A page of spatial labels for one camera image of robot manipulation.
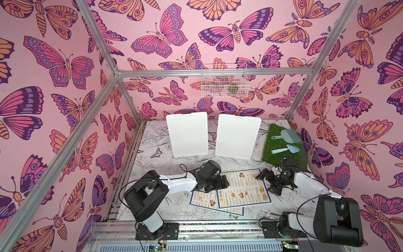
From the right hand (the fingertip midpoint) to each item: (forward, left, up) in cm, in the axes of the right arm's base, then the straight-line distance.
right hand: (262, 182), depth 87 cm
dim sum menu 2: (-10, +29, -2) cm, 31 cm away
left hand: (-3, +20, +1) cm, 21 cm away
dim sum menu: (-4, +10, -2) cm, 11 cm away
